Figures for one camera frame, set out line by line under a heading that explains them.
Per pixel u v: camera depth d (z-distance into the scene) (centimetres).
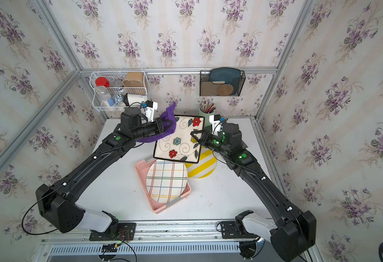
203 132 64
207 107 108
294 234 37
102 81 91
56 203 39
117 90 93
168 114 69
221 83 93
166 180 86
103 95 86
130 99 91
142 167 91
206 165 94
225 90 98
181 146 68
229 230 73
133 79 89
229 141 54
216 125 64
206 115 67
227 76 93
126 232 72
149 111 65
